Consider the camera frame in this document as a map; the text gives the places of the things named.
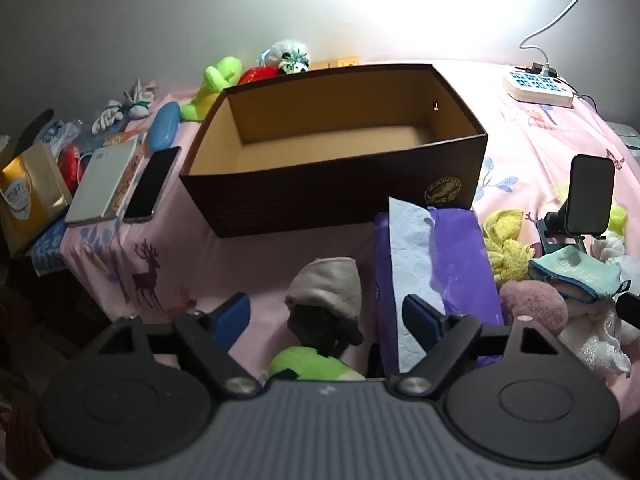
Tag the white fluffy cloth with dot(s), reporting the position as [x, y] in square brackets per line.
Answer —
[595, 340]

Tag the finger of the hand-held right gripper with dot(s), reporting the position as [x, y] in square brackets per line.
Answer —
[629, 306]

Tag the purple tissue pack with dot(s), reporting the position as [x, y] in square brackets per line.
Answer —
[460, 255]

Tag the dark green phone stand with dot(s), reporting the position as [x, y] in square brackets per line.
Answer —
[555, 225]

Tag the white power strip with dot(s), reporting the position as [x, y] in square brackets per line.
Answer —
[535, 87]

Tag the red plush toy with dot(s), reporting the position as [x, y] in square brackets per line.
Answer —
[255, 75]

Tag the red plastic bag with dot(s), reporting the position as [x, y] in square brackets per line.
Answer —
[70, 165]

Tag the teal zip pouch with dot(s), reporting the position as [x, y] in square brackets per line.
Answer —
[575, 272]

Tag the white panda plush toy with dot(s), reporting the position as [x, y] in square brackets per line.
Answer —
[290, 55]

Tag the brown cardboard box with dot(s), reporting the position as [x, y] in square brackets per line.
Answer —
[325, 195]

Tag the pink printed bedsheet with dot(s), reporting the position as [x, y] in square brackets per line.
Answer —
[525, 145]

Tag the doll with grey hat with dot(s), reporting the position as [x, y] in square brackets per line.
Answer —
[325, 285]

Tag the blue patterned cloth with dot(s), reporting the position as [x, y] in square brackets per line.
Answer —
[47, 245]

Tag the yellow paper bag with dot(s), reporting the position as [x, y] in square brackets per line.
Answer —
[30, 195]

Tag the silver notebook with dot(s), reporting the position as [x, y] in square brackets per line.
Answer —
[100, 185]

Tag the clear plastic bag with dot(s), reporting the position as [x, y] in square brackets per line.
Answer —
[50, 132]

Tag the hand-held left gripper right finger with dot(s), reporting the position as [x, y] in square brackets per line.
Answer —
[422, 322]

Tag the white striped sock toys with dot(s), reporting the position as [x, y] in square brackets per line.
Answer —
[135, 102]

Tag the orange book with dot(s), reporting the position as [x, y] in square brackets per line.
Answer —
[134, 170]

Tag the striped quilt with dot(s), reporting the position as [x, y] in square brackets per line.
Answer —
[627, 135]

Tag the blue glasses case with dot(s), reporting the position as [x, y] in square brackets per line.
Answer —
[164, 127]

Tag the pink plush toy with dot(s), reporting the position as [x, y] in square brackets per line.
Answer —
[535, 305]

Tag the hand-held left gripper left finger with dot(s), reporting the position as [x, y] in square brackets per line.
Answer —
[232, 317]

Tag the black charger plug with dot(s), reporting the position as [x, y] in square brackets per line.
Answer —
[539, 67]

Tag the green plush toy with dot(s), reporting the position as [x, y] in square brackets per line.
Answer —
[217, 77]

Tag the yellow plush toy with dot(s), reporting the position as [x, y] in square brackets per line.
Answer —
[505, 250]

